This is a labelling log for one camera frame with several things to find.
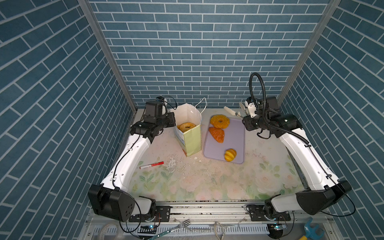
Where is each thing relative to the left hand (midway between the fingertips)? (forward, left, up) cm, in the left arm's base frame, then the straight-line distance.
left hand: (175, 116), depth 77 cm
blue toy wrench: (-48, -65, -27) cm, 85 cm away
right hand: (-3, -36, +2) cm, 36 cm away
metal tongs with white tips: (+2, -30, +1) cm, 30 cm away
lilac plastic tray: (+4, -38, -28) cm, 47 cm away
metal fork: (-44, -5, -28) cm, 53 cm away
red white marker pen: (-14, +16, -28) cm, 35 cm away
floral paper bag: (-7, -8, -13) cm, 17 cm away
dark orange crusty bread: (+7, -26, -25) cm, 37 cm away
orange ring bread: (+17, -29, -25) cm, 42 cm away
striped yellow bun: (-9, -32, -25) cm, 42 cm away
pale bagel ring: (+7, -4, -18) cm, 20 cm away
